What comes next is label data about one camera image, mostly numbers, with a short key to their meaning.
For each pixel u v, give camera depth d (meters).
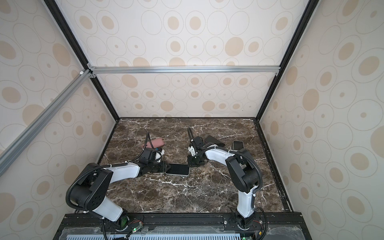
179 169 0.95
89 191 0.45
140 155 0.75
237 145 1.06
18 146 0.53
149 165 0.75
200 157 0.72
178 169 0.95
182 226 0.74
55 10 0.68
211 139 1.08
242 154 0.52
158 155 0.77
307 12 0.69
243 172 0.50
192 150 0.87
